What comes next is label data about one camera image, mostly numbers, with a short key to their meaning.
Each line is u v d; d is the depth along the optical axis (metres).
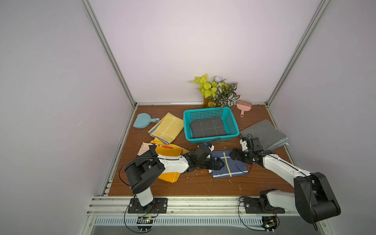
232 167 0.84
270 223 0.70
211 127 1.04
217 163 0.75
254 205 0.72
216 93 0.91
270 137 0.98
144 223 0.72
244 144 0.83
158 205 0.73
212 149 0.81
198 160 0.67
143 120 1.10
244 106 1.18
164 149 0.92
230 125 0.97
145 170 0.47
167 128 1.04
